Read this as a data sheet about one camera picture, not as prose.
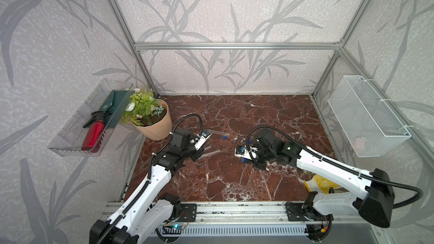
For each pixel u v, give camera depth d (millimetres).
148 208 465
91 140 567
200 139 680
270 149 573
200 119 1081
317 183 806
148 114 869
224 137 968
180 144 589
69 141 587
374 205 377
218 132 1012
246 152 631
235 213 750
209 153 915
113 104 730
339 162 464
